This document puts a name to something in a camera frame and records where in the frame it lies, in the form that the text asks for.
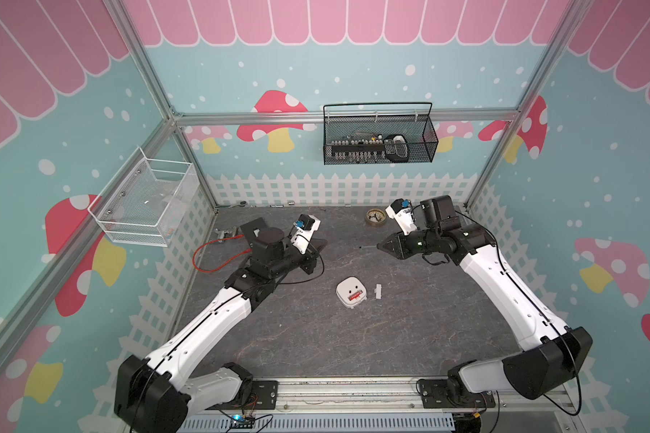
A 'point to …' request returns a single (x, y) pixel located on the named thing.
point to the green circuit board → (241, 422)
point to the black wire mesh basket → (369, 140)
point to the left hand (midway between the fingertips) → (324, 245)
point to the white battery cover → (378, 290)
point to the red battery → (354, 296)
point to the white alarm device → (351, 291)
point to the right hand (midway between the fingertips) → (383, 244)
